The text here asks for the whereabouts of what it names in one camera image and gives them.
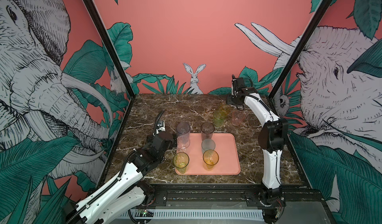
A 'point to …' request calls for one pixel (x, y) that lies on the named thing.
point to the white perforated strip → (193, 214)
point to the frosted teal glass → (208, 144)
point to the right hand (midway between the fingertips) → (228, 97)
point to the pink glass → (238, 117)
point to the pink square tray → (226, 145)
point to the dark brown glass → (207, 130)
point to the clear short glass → (183, 143)
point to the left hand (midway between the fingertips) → (165, 132)
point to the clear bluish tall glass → (183, 129)
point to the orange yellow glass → (225, 109)
